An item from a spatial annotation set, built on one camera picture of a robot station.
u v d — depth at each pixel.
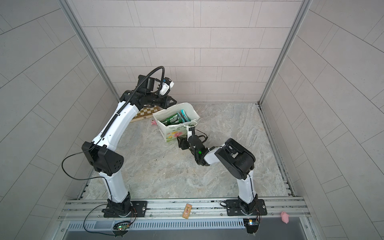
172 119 0.89
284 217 0.68
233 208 0.71
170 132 0.84
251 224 0.68
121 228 0.64
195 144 0.70
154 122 1.02
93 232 0.64
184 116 0.91
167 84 0.68
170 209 0.72
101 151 0.44
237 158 0.51
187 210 0.71
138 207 0.71
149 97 0.64
